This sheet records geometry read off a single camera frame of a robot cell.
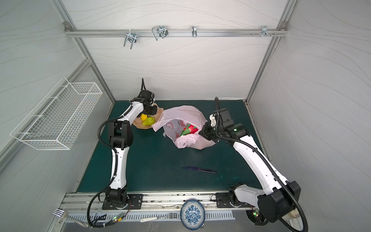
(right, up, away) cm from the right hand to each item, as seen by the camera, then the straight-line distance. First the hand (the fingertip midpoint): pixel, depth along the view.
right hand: (200, 128), depth 74 cm
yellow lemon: (-39, +5, +27) cm, 47 cm away
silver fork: (-67, -41, -5) cm, 79 cm away
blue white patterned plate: (-4, -42, -5) cm, 42 cm away
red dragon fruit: (-6, -3, +19) cm, 20 cm away
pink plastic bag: (-16, +4, +11) cm, 20 cm away
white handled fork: (-16, -43, -4) cm, 46 cm away
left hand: (-31, +11, +33) cm, 47 cm away
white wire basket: (-70, +4, -6) cm, 70 cm away
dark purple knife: (+1, -25, +11) cm, 28 cm away
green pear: (-34, +2, +27) cm, 44 cm away
